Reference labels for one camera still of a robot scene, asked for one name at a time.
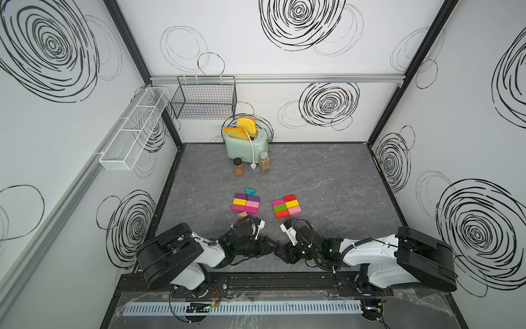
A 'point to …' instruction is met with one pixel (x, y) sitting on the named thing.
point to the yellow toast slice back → (248, 124)
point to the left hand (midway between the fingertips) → (276, 251)
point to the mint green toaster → (240, 148)
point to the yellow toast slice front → (235, 132)
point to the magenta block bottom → (278, 202)
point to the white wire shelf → (121, 153)
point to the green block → (280, 208)
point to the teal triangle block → (250, 192)
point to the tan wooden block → (242, 214)
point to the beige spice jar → (264, 162)
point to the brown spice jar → (238, 166)
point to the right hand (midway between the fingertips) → (277, 253)
